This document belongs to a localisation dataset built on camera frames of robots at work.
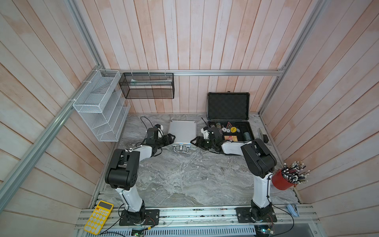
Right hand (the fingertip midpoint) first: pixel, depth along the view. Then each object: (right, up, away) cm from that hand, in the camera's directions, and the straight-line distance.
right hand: (192, 142), depth 98 cm
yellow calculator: (-48, -36, -26) cm, 65 cm away
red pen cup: (+50, -21, -16) cm, 56 cm away
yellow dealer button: (+31, +9, +9) cm, 34 cm away
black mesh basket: (-33, +42, +9) cm, 54 cm away
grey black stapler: (+50, +4, +3) cm, 50 cm away
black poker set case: (+29, +23, +9) cm, 38 cm away
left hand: (-14, +2, -1) cm, 14 cm away
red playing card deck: (+28, +3, +4) cm, 28 cm away
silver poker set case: (-5, +7, +3) cm, 10 cm away
